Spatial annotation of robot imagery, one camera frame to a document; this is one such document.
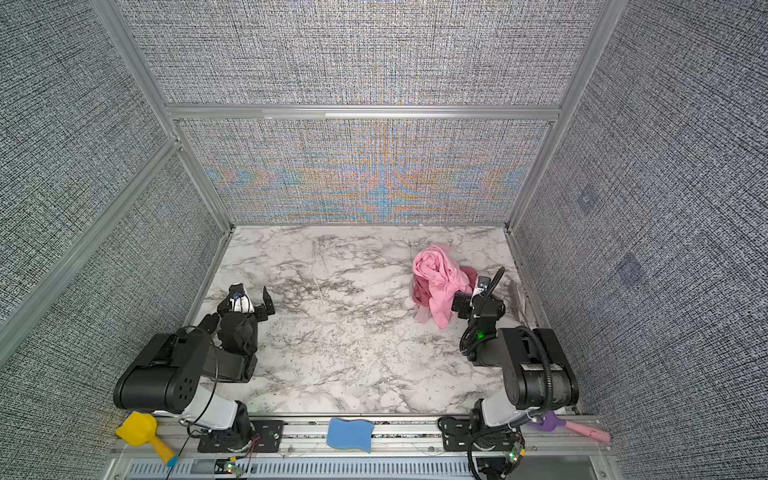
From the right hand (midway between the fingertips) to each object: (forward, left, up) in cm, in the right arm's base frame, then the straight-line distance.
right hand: (477, 290), depth 93 cm
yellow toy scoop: (-37, +90, -5) cm, 98 cm away
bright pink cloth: (+5, +12, +4) cm, 14 cm away
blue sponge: (-38, +38, -7) cm, 54 cm away
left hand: (-3, +69, +5) cm, 69 cm away
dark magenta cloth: (0, +18, -2) cm, 18 cm away
